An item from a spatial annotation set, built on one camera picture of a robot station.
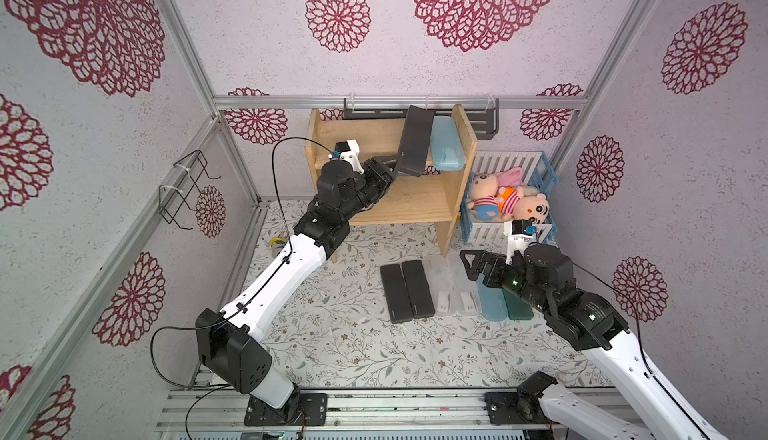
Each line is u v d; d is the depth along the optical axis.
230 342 0.40
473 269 0.60
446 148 0.71
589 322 0.44
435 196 0.94
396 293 0.93
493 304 0.90
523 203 1.01
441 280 0.95
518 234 0.57
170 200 0.73
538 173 1.14
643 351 0.42
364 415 0.73
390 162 0.66
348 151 0.63
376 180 0.60
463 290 0.92
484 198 1.05
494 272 0.57
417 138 0.72
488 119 0.94
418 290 0.93
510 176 1.10
